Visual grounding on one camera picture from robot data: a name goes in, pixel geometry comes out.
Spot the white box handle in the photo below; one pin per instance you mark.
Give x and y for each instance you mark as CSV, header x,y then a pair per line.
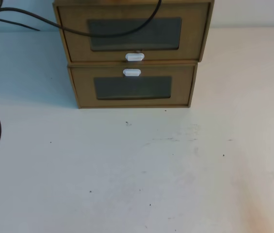
x,y
134,57
131,72

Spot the black cable tie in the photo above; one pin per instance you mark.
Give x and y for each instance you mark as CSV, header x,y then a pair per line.
x,y
19,24

